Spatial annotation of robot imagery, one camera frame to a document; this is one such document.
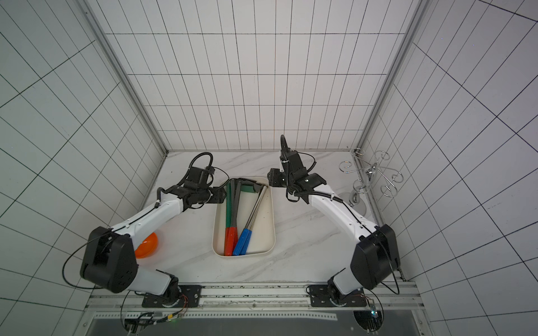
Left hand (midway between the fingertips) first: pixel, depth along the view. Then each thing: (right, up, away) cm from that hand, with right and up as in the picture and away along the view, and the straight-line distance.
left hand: (217, 197), depth 88 cm
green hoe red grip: (+7, -13, -7) cm, 16 cm away
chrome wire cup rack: (+60, +12, -14) cm, 63 cm away
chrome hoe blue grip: (+13, -18, -8) cm, 24 cm away
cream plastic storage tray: (+20, -17, 0) cm, 26 cm away
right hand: (+25, +12, -5) cm, 28 cm away
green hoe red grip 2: (+13, +3, +8) cm, 15 cm away
